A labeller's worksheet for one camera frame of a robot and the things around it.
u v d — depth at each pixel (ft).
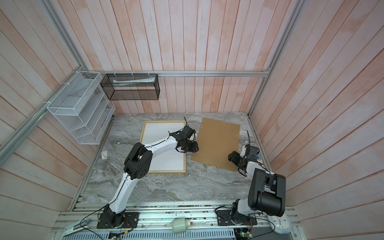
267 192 1.51
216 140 3.53
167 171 2.89
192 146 2.94
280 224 2.30
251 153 2.41
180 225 2.14
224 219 2.40
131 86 3.41
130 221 2.41
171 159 3.19
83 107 2.40
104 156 3.13
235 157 2.75
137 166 1.90
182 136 2.61
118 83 2.91
